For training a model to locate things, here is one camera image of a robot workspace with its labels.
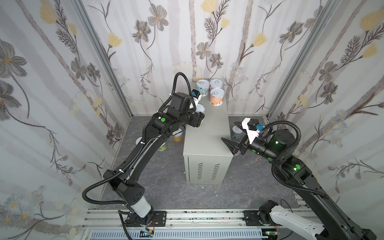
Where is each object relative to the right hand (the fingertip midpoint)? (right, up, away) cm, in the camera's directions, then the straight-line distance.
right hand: (231, 128), depth 56 cm
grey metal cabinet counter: (-9, -12, +3) cm, 15 cm away
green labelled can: (-36, -13, +42) cm, 57 cm away
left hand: (-13, +9, +13) cm, 21 cm away
